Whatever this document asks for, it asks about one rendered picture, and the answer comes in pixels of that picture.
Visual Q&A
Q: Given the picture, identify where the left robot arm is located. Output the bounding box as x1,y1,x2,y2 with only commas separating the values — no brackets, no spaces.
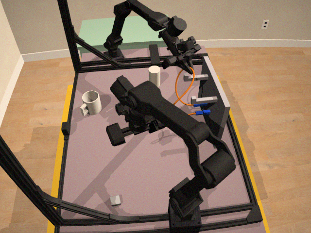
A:
104,0,196,59

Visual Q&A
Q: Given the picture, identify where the cream cylinder with white top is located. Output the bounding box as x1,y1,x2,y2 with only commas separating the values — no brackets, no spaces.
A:
149,66,160,87

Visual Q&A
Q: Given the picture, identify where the small white block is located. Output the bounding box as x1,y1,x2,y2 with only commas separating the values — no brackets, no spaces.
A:
110,195,121,207

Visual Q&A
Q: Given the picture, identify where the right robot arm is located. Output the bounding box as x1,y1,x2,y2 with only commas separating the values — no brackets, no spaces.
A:
110,75,236,222

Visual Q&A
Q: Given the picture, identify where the cream mug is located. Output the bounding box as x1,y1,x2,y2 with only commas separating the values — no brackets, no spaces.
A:
80,91,102,116

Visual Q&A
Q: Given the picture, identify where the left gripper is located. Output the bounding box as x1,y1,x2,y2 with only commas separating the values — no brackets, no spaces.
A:
161,38,201,75

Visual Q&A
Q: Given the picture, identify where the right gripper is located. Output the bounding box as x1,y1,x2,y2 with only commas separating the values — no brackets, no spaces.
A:
106,117,166,147

